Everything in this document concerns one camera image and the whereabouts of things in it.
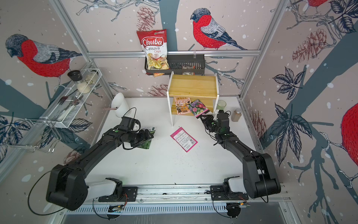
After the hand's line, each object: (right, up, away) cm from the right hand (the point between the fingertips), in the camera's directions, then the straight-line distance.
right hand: (199, 116), depth 87 cm
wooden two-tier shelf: (-12, +17, -6) cm, 21 cm away
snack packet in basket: (-7, +33, +5) cm, 34 cm away
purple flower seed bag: (0, +4, +5) cm, 7 cm away
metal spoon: (-67, +8, -16) cm, 69 cm away
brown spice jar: (+28, 0, +11) cm, 30 cm away
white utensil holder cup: (-60, +10, +19) cm, 64 cm away
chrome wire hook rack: (-74, -7, -27) cm, 79 cm away
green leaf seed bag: (-35, -21, +6) cm, 41 cm away
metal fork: (-73, +10, -16) cm, 75 cm away
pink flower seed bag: (-10, -16, +8) cm, 21 cm away
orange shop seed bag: (-11, +7, +8) cm, 16 cm away
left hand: (-30, -12, -3) cm, 32 cm away
